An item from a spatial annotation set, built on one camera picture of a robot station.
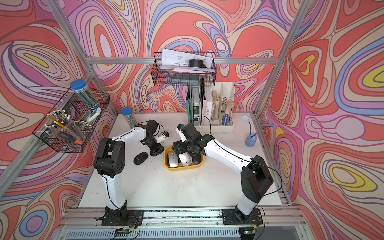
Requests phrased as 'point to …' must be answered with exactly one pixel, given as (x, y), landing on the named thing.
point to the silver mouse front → (173, 158)
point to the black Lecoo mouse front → (157, 151)
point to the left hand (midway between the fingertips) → (158, 148)
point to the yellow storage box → (169, 149)
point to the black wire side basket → (84, 116)
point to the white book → (208, 114)
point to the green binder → (189, 100)
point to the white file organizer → (213, 107)
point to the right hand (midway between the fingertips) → (180, 149)
